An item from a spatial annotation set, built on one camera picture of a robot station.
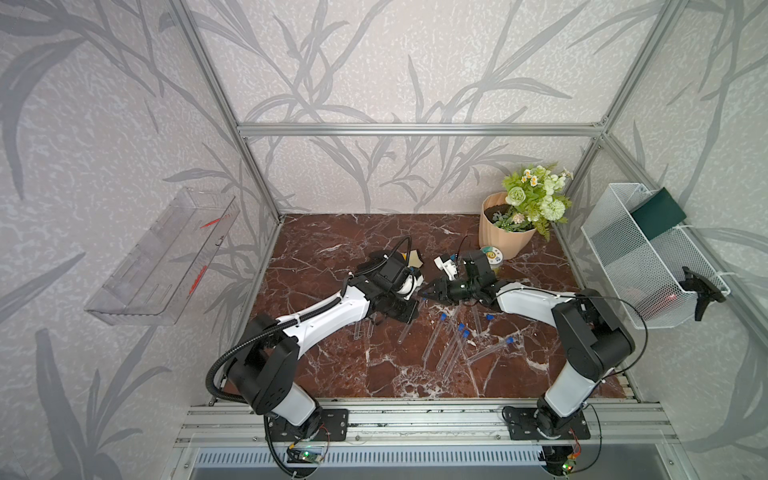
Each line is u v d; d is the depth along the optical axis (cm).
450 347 87
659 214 72
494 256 99
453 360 84
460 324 91
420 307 85
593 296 50
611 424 75
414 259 108
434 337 89
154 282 64
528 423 72
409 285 71
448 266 85
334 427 74
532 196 89
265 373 43
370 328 90
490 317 93
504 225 94
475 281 74
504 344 87
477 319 91
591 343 47
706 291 55
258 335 42
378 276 67
